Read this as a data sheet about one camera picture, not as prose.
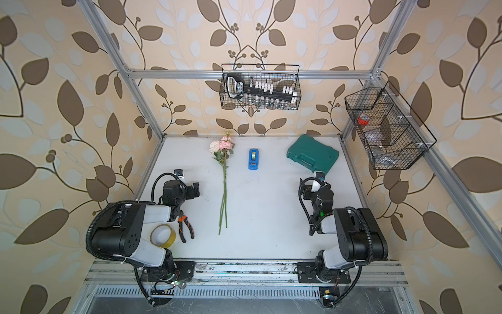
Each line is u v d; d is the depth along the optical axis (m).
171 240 0.80
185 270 0.74
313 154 1.05
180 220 0.87
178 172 0.84
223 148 1.05
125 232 0.46
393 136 0.73
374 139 0.80
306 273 0.73
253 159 1.05
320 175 0.78
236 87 0.87
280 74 0.91
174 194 0.74
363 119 0.81
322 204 0.68
